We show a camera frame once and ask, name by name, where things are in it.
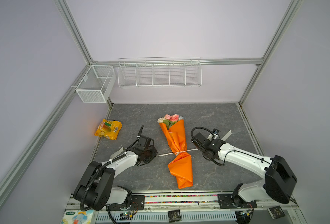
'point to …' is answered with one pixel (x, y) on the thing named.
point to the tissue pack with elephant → (77, 216)
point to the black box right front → (276, 212)
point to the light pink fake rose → (168, 117)
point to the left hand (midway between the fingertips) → (157, 154)
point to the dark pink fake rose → (174, 117)
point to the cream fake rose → (160, 120)
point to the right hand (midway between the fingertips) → (205, 145)
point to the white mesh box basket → (98, 84)
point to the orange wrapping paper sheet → (180, 165)
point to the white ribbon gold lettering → (176, 152)
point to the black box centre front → (174, 215)
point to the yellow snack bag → (108, 129)
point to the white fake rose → (181, 118)
